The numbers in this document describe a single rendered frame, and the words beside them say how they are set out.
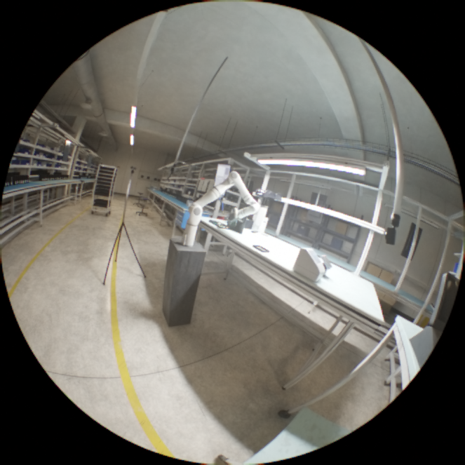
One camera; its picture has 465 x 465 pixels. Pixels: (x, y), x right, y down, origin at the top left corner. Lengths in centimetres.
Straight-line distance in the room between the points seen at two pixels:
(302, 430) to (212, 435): 54
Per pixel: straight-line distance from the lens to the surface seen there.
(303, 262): 86
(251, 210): 119
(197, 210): 110
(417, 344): 57
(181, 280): 121
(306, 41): 225
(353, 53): 279
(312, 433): 120
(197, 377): 135
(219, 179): 280
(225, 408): 132
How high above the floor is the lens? 126
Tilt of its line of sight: 11 degrees down
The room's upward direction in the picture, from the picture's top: 17 degrees clockwise
